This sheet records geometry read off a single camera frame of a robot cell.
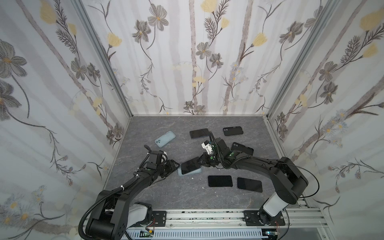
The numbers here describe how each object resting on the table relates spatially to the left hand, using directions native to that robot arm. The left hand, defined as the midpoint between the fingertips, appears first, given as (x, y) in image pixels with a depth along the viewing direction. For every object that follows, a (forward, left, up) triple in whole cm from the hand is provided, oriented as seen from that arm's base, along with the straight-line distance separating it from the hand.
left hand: (176, 162), depth 87 cm
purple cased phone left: (-10, -26, -5) cm, 28 cm away
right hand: (-1, -10, +7) cm, 12 cm away
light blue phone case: (-4, -2, -6) cm, 8 cm away
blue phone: (+28, -16, -8) cm, 33 cm away
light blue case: (+23, +9, -8) cm, 26 cm away
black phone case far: (+29, -42, -6) cm, 51 cm away
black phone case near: (+15, -42, -7) cm, 45 cm away
